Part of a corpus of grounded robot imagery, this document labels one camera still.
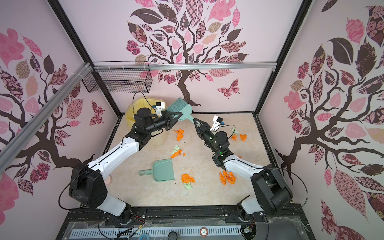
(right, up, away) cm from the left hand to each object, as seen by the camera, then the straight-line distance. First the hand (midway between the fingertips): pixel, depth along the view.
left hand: (183, 116), depth 73 cm
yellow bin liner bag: (-30, +10, +20) cm, 37 cm away
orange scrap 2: (+41, -13, +34) cm, 55 cm away
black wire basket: (-37, +27, +22) cm, 51 cm away
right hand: (+5, -2, 0) cm, 6 cm away
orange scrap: (-5, -11, +32) cm, 34 cm away
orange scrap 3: (+1, -36, +12) cm, 38 cm away
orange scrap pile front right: (+25, -35, +12) cm, 45 cm away
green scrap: (+1, -39, +10) cm, 40 cm away
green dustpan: (-15, -33, +18) cm, 40 cm away
